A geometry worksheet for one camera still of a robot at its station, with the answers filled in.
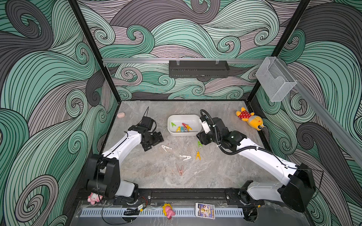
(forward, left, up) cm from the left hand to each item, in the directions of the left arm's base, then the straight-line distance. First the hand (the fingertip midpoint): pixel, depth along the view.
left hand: (159, 141), depth 85 cm
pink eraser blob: (+28, +34, -8) cm, 45 cm away
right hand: (+1, -24, +8) cm, 26 cm away
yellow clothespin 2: (+16, -20, -8) cm, 26 cm away
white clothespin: (-7, -18, -8) cm, 21 cm away
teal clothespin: (+14, -15, -8) cm, 22 cm away
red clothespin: (+19, -16, -8) cm, 26 cm away
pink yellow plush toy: (-35, -7, -5) cm, 36 cm away
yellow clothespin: (+14, -12, -8) cm, 20 cm away
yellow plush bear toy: (+17, -67, -2) cm, 69 cm away
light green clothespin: (+19, -8, -8) cm, 22 cm away
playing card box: (-34, -26, -7) cm, 44 cm away
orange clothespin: (-5, -25, -8) cm, 27 cm away
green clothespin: (-6, -23, +11) cm, 26 cm away
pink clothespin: (-16, -13, -8) cm, 22 cm away
